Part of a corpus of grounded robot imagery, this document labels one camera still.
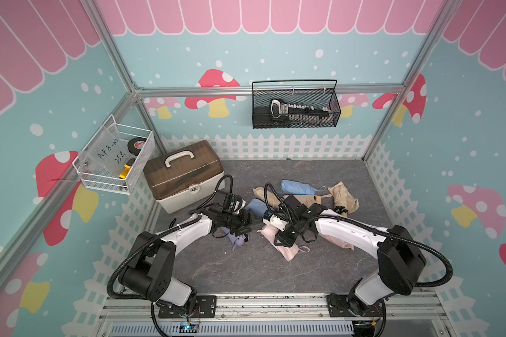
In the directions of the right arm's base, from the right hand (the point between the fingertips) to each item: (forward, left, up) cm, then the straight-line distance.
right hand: (278, 238), depth 83 cm
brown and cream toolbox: (+22, +38, +14) cm, 46 cm away
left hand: (+3, +8, +3) cm, 9 cm away
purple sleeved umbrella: (+1, +16, -4) cm, 17 cm away
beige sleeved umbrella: (+21, -15, -4) cm, 26 cm away
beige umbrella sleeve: (+22, -32, -3) cm, 39 cm away
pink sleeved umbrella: (0, +3, +5) cm, 6 cm away
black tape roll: (+26, +54, +27) cm, 66 cm away
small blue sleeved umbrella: (+27, -11, -3) cm, 30 cm away
